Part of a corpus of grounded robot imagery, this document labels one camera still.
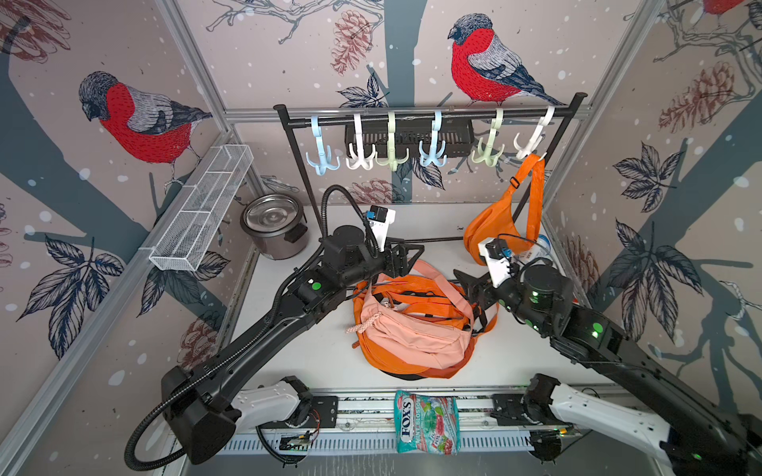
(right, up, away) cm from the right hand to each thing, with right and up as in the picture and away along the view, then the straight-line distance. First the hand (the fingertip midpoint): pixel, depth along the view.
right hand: (467, 259), depth 66 cm
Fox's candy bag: (-9, -40, +4) cm, 41 cm away
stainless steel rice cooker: (-54, +8, +29) cm, 63 cm away
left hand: (-11, +4, -1) cm, 12 cm away
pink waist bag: (-8, -23, +11) cm, 27 cm away
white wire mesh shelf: (-69, +6, +7) cm, 69 cm away
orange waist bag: (+13, +9, +16) cm, 23 cm away
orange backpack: (-9, -15, +29) cm, 33 cm away
